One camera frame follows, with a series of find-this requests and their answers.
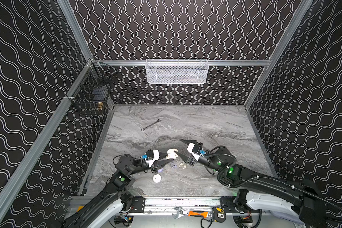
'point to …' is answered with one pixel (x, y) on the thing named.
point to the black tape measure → (218, 215)
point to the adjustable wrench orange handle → (179, 212)
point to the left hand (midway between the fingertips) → (173, 158)
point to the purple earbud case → (161, 170)
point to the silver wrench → (142, 129)
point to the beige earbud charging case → (171, 154)
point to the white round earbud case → (156, 178)
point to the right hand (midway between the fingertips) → (179, 143)
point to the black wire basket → (91, 94)
